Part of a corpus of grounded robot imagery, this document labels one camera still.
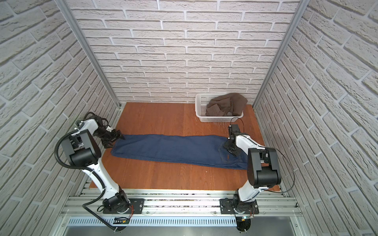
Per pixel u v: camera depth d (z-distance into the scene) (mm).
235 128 776
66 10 703
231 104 1098
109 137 829
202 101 1174
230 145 854
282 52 855
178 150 955
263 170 466
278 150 480
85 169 543
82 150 551
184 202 774
